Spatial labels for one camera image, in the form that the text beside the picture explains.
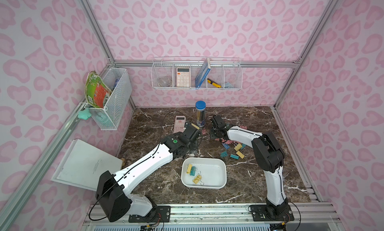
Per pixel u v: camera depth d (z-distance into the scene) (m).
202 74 0.88
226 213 0.75
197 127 1.07
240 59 0.95
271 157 0.55
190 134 0.58
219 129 0.77
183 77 0.95
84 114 0.62
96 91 0.73
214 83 0.98
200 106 0.95
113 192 0.39
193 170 0.86
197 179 0.82
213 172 0.87
